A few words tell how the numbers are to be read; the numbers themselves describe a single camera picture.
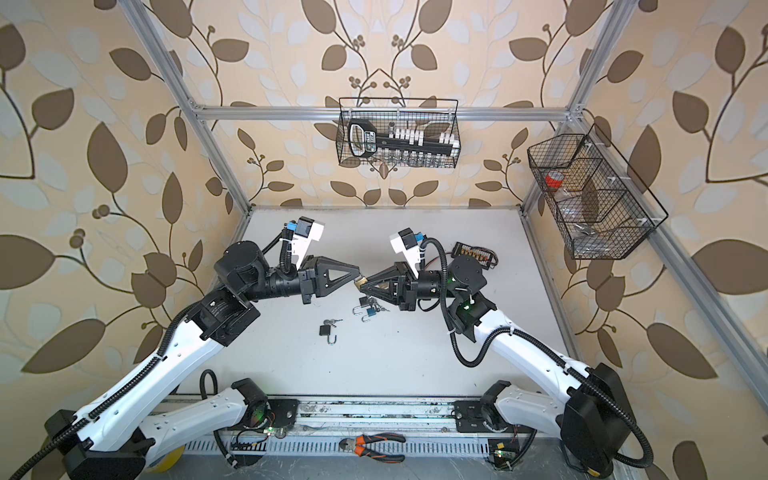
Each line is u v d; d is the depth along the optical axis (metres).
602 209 0.73
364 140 0.85
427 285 0.57
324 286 0.53
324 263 0.55
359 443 0.70
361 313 0.94
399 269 0.57
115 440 0.40
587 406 0.39
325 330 0.89
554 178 0.87
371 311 0.93
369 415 0.75
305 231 0.51
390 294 0.56
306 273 0.49
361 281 0.56
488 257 1.05
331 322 0.91
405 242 0.54
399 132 0.82
